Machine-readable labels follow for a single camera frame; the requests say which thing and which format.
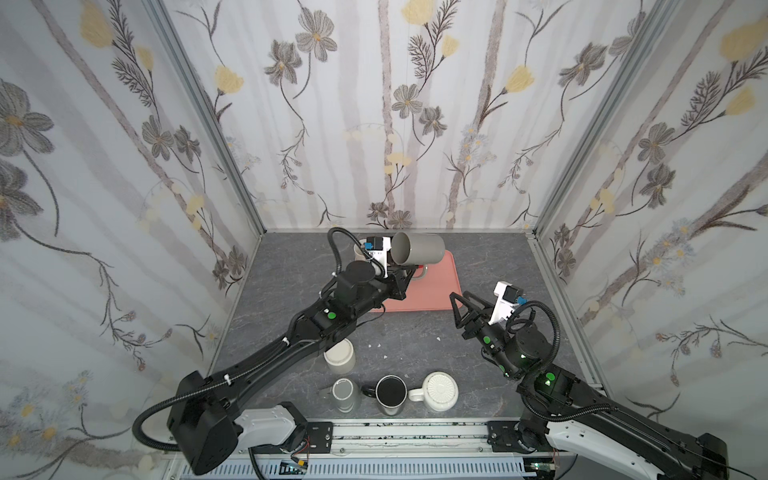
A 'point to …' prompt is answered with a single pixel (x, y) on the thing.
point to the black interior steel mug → (390, 394)
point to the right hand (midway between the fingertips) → (456, 293)
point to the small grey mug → (342, 391)
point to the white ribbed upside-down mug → (440, 391)
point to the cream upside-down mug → (340, 358)
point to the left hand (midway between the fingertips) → (411, 261)
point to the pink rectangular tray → (438, 290)
